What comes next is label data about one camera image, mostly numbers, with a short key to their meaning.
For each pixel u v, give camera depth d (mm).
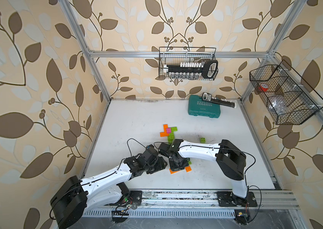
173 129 1012
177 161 707
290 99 726
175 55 911
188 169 836
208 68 842
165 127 1025
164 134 982
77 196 408
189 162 848
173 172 843
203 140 945
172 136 966
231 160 506
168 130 990
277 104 716
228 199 733
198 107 1107
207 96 1151
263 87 810
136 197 742
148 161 642
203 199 755
